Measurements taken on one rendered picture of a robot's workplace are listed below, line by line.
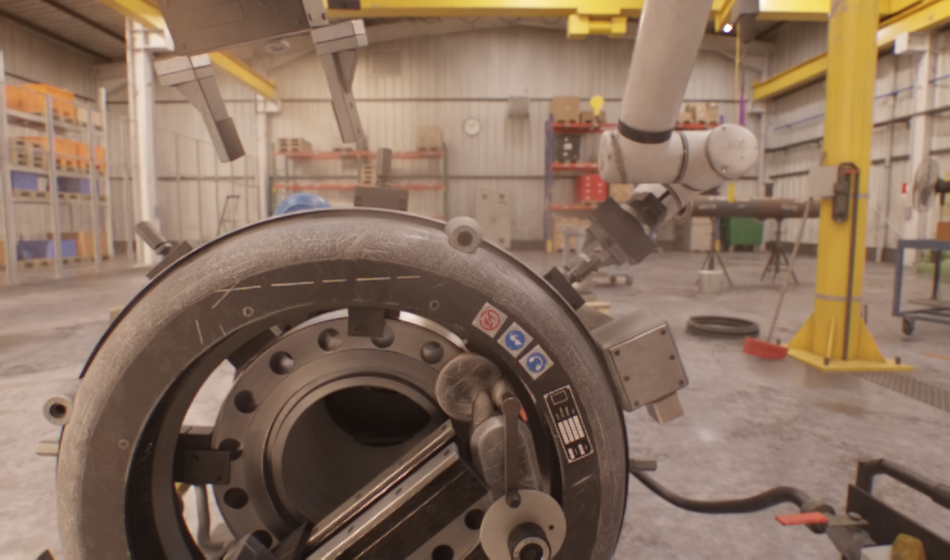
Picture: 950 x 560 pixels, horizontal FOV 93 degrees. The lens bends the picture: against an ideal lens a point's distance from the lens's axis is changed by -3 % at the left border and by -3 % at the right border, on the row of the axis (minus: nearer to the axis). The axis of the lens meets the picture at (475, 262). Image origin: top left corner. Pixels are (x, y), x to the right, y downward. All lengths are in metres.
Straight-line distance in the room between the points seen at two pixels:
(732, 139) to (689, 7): 0.23
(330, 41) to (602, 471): 0.59
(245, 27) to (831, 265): 3.85
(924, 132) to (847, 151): 10.92
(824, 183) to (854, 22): 1.06
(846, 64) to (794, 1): 10.21
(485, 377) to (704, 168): 0.49
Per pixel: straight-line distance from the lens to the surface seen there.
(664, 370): 0.71
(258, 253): 0.60
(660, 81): 0.75
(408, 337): 0.71
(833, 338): 4.07
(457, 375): 0.64
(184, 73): 0.54
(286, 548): 0.78
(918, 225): 14.77
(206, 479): 0.84
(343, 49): 0.46
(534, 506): 0.67
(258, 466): 0.81
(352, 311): 0.70
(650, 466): 0.87
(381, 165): 0.70
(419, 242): 0.57
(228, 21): 0.49
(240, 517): 0.86
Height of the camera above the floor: 0.96
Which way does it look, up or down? 5 degrees down
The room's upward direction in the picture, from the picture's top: straight up
